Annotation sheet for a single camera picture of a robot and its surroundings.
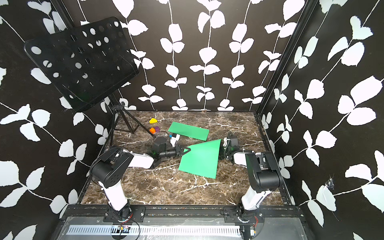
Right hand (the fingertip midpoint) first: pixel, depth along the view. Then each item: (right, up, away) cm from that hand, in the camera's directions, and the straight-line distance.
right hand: (209, 145), depth 95 cm
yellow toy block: (-42, +16, +18) cm, 49 cm away
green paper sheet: (-5, -6, -13) cm, 15 cm away
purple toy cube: (-37, +10, +12) cm, 40 cm away
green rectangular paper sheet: (-11, +8, +13) cm, 19 cm away
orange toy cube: (-40, +9, +10) cm, 42 cm away
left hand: (-11, -1, -9) cm, 15 cm away
